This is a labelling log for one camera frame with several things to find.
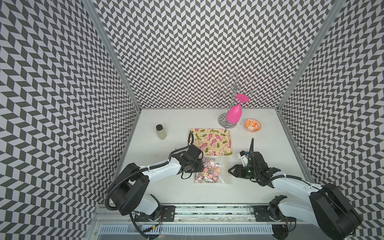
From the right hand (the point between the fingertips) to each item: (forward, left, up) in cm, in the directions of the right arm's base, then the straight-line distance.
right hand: (231, 174), depth 85 cm
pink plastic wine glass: (+28, -3, +21) cm, 35 cm away
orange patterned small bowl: (+34, -20, +1) cm, 40 cm away
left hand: (+3, +18, +1) cm, 18 cm away
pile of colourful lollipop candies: (+1, +11, +1) cm, 11 cm away
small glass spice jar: (+25, +43, +7) cm, 50 cm away
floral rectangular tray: (+22, +9, 0) cm, 24 cm away
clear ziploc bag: (0, +3, -5) cm, 6 cm away
